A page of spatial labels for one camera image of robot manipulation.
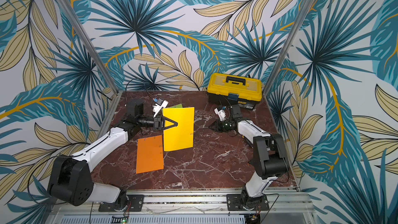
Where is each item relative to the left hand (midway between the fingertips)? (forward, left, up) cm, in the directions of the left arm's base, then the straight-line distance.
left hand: (175, 126), depth 71 cm
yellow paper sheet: (-2, -3, -5) cm, 6 cm away
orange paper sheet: (-3, +17, -27) cm, 32 cm away
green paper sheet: (+31, +4, -23) cm, 39 cm away
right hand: (+11, -18, -17) cm, 27 cm away
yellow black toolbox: (+35, -33, -10) cm, 49 cm away
